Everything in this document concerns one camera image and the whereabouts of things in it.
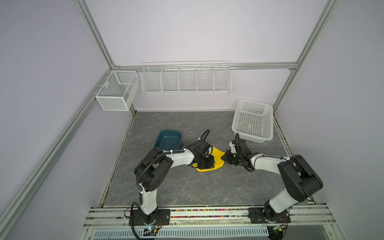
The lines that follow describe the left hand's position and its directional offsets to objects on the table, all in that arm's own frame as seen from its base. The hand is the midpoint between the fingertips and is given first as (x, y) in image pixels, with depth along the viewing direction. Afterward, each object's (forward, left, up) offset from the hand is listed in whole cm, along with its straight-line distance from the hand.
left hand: (215, 168), depth 88 cm
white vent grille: (-30, +20, -3) cm, 36 cm away
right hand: (+6, -5, 0) cm, 8 cm away
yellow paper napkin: (+4, -3, -2) cm, 5 cm away
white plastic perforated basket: (+37, -35, -3) cm, 52 cm away
